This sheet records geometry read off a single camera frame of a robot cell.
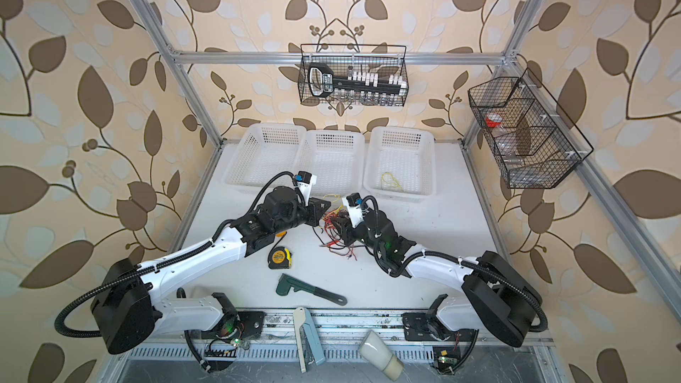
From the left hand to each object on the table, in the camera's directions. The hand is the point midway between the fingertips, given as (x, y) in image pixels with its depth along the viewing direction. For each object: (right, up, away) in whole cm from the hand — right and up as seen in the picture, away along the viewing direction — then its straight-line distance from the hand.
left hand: (333, 202), depth 76 cm
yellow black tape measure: (-18, -19, +8) cm, 27 cm away
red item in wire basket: (+49, +25, +4) cm, 55 cm away
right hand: (+1, -6, +4) cm, 7 cm away
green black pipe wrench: (-14, -26, +5) cm, 30 cm away
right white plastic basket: (+27, +12, +38) cm, 48 cm away
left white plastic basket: (-34, +18, +41) cm, 56 cm away
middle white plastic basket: (-1, +14, +39) cm, 41 cm away
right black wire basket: (+57, +16, -3) cm, 59 cm away
